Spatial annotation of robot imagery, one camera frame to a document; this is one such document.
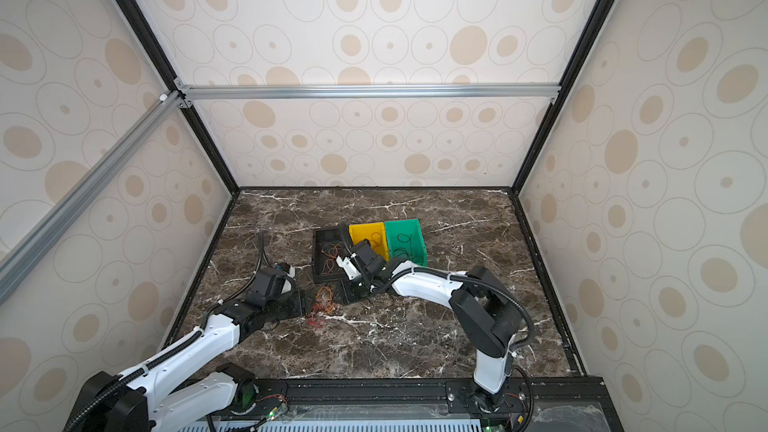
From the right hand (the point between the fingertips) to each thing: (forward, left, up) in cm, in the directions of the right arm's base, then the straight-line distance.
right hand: (339, 297), depth 84 cm
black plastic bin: (+26, +10, -6) cm, 28 cm away
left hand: (0, +7, 0) cm, 7 cm away
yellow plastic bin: (+25, -9, -3) cm, 27 cm away
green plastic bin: (+25, -21, -1) cm, 33 cm away
